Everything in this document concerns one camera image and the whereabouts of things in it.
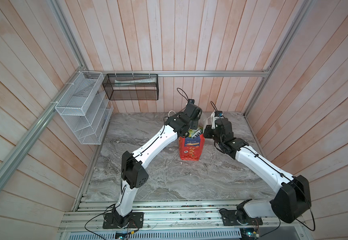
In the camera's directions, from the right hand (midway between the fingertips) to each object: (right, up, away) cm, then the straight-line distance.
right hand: (206, 125), depth 83 cm
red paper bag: (-8, -14, +3) cm, 16 cm away
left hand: (-8, +2, -2) cm, 9 cm away
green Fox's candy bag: (-8, -5, -1) cm, 9 cm away
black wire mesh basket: (-48, +29, +24) cm, 61 cm away
